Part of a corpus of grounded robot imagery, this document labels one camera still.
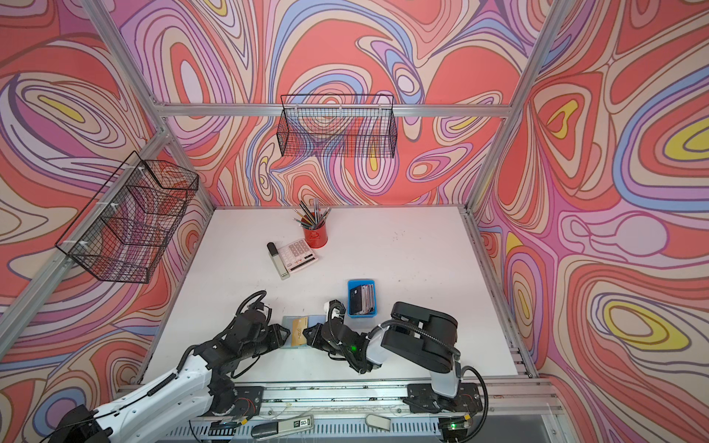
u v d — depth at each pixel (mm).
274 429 652
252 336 664
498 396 752
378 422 684
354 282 965
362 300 884
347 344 664
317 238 1036
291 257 1008
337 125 983
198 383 549
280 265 984
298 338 832
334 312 819
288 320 867
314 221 1042
